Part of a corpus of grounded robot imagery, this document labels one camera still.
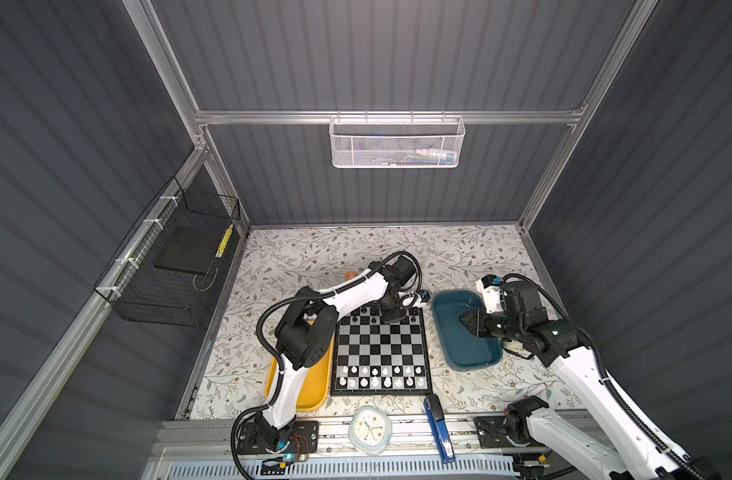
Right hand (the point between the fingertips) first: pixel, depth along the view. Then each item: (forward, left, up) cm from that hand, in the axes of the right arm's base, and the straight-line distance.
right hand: (468, 319), depth 77 cm
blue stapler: (-21, +9, -12) cm, 26 cm away
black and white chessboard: (-5, +25, -14) cm, 29 cm away
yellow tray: (-13, +41, -16) cm, 46 cm away
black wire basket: (+6, +76, +14) cm, 77 cm away
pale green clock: (-23, +26, -12) cm, 37 cm away
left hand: (+9, +18, -13) cm, 24 cm away
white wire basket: (+79, +15, +5) cm, 81 cm away
